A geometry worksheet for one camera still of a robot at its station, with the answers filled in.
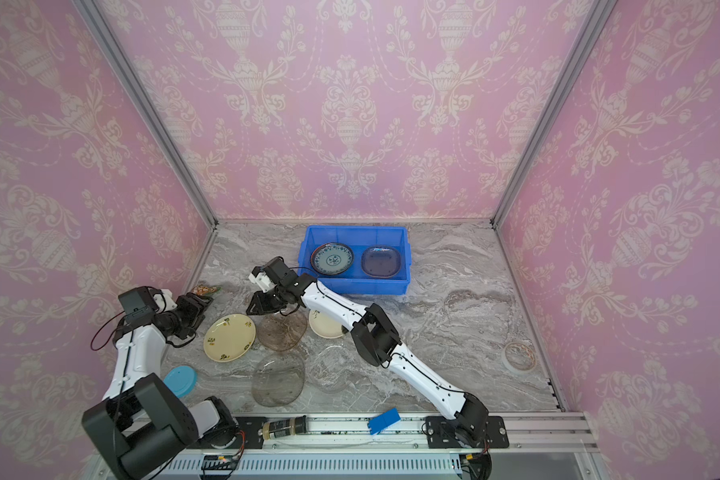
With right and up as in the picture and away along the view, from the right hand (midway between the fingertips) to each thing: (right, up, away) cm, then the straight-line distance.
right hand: (250, 311), depth 91 cm
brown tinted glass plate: (+9, -7, +1) cm, 11 cm away
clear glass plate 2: (+11, -17, -8) cm, 22 cm away
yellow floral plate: (-8, -9, +2) cm, 12 cm away
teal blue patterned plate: (+23, +16, +15) cm, 32 cm away
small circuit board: (-1, -33, -18) cm, 38 cm away
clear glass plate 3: (+27, -15, -6) cm, 31 cm away
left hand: (-9, +4, -8) cm, 13 cm away
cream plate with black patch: (+23, -5, 0) cm, 23 cm away
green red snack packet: (-18, +5, +8) cm, 20 cm away
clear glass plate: (+41, +15, +15) cm, 46 cm away
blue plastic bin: (+33, +24, +19) cm, 45 cm away
